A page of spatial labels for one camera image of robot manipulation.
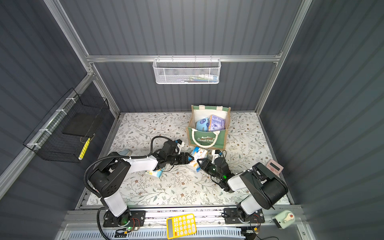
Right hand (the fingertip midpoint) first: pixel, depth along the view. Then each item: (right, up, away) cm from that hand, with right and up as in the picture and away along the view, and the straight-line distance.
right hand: (199, 162), depth 87 cm
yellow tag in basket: (-54, +10, -19) cm, 58 cm away
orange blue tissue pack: (-1, +5, +2) cm, 5 cm away
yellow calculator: (-9, -27, -16) cm, 33 cm away
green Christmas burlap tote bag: (+6, +13, +4) cm, 15 cm away
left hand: (-4, 0, +1) cm, 4 cm away
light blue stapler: (-49, +4, +12) cm, 51 cm away
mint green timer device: (+38, -21, -20) cm, 48 cm away
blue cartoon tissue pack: (+2, +22, +11) cm, 25 cm away
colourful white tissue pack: (-23, -6, -3) cm, 24 cm away
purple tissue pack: (+11, +23, +5) cm, 26 cm away
